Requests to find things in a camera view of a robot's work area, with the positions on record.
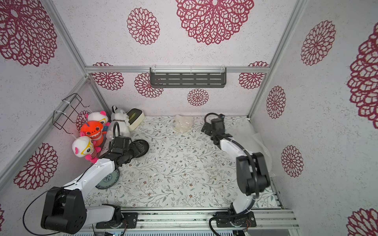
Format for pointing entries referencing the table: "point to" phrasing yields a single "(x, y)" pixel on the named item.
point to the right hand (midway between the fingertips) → (209, 125)
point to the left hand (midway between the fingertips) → (139, 150)
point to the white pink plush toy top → (99, 116)
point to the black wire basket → (68, 112)
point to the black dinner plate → (145, 147)
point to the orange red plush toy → (94, 130)
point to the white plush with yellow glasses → (83, 146)
